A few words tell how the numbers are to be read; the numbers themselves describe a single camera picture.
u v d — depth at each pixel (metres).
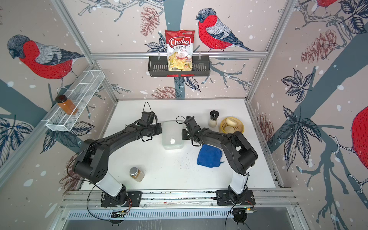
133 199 0.74
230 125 0.98
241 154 0.48
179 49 0.85
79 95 0.82
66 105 0.66
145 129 0.69
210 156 0.87
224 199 0.73
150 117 0.74
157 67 0.95
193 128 0.74
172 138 0.90
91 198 0.76
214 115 0.96
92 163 0.46
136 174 0.73
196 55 0.90
